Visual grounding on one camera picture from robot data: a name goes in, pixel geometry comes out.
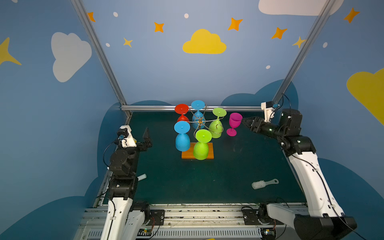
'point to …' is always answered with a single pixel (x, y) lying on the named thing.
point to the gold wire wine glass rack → (200, 120)
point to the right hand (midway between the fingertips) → (244, 120)
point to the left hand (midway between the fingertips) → (135, 129)
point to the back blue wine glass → (197, 105)
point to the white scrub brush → (259, 184)
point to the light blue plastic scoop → (142, 177)
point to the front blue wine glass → (182, 140)
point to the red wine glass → (182, 109)
